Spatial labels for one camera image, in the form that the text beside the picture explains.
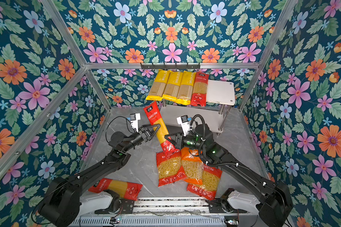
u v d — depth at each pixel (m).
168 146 0.64
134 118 0.65
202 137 0.51
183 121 0.60
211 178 0.80
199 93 0.77
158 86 0.81
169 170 0.82
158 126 0.66
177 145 0.59
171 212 0.73
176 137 0.61
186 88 0.80
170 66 0.93
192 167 0.82
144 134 0.63
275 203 0.38
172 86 0.82
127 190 0.77
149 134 0.63
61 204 0.40
